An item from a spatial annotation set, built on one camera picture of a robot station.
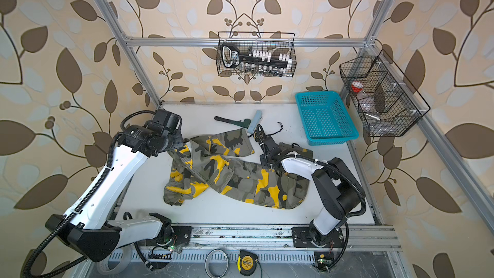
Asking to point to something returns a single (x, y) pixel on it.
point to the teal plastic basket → (325, 120)
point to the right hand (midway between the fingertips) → (268, 160)
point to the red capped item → (357, 87)
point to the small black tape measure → (282, 129)
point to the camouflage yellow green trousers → (208, 163)
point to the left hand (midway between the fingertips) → (176, 139)
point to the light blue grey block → (255, 121)
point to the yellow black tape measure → (246, 262)
